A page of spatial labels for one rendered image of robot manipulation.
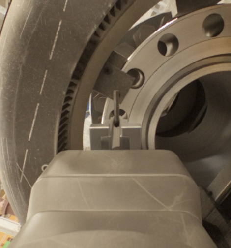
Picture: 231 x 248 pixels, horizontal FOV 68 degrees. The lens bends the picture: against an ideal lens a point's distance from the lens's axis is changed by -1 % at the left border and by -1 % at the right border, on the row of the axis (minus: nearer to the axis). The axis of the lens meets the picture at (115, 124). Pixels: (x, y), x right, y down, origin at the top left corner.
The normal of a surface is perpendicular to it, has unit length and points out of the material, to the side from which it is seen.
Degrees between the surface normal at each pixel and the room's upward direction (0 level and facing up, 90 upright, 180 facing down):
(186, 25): 90
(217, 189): 2
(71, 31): 90
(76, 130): 139
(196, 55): 90
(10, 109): 87
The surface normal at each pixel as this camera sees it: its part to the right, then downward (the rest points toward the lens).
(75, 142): 0.77, 0.22
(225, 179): -0.89, -0.44
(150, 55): -0.03, 0.29
